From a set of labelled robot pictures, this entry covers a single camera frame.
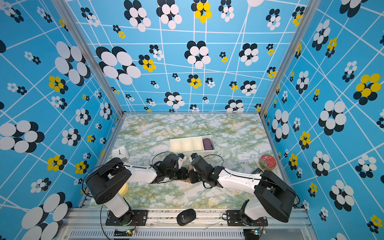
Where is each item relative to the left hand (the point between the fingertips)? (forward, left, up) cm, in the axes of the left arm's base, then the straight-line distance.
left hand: (192, 175), depth 87 cm
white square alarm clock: (+14, +46, +2) cm, 48 cm away
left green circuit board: (-27, +33, -3) cm, 43 cm away
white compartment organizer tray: (+22, -5, -1) cm, 22 cm away
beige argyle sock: (-3, +3, +1) cm, 4 cm away
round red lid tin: (+7, -45, +3) cm, 46 cm away
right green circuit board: (-28, -29, -2) cm, 40 cm away
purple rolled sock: (+20, -10, +4) cm, 22 cm away
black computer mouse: (-21, +3, +1) cm, 21 cm away
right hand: (-1, +2, +3) cm, 3 cm away
